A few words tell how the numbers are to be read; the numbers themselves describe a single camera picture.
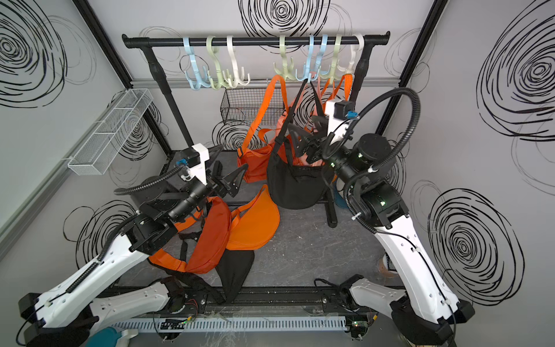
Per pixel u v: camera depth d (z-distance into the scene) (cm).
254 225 90
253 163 82
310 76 56
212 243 83
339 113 41
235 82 59
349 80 61
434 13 73
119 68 85
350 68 62
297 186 76
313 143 44
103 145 75
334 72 61
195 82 59
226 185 48
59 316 37
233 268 81
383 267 77
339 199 99
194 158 42
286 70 61
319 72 59
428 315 35
